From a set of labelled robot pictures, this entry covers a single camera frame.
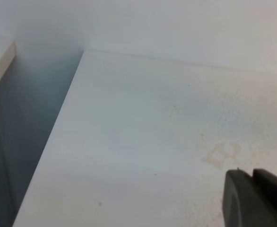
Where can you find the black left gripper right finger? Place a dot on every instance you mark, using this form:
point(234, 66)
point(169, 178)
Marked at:
point(267, 182)

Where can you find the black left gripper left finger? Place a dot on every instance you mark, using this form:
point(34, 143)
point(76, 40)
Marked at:
point(243, 204)

